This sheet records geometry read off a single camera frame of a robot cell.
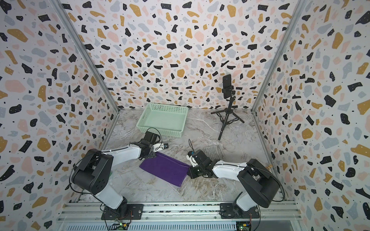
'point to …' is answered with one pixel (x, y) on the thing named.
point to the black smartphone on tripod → (227, 84)
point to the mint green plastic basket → (169, 120)
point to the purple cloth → (166, 168)
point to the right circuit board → (244, 225)
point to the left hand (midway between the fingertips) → (150, 144)
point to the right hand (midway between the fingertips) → (187, 173)
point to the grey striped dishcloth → (215, 152)
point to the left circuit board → (119, 226)
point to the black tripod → (228, 116)
